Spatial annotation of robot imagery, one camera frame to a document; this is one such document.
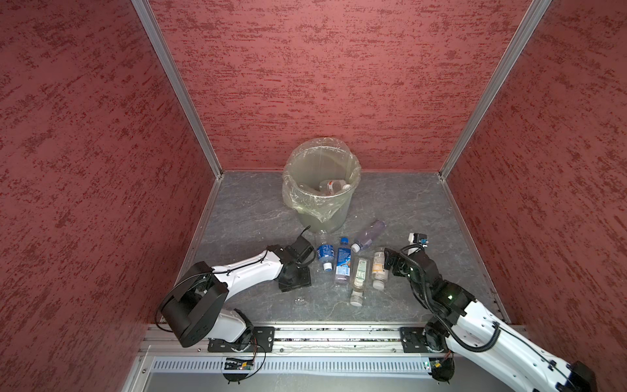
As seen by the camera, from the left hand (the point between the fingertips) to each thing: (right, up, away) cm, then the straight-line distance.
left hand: (302, 289), depth 84 cm
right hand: (+32, +12, -3) cm, 34 cm away
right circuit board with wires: (+43, -19, -13) cm, 49 cm away
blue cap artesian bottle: (+15, +9, 0) cm, 17 cm away
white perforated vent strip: (-25, -17, -13) cm, 33 cm away
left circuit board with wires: (-18, -18, -12) cm, 28 cm away
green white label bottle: (+21, +7, +1) cm, 22 cm away
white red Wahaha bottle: (+11, +37, +6) cm, 39 cm away
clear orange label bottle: (+27, +7, 0) cm, 28 cm away
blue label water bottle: (+9, +12, +4) cm, 16 cm away
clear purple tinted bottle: (+29, +19, +14) cm, 37 cm away
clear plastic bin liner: (+6, +41, +18) cm, 45 cm away
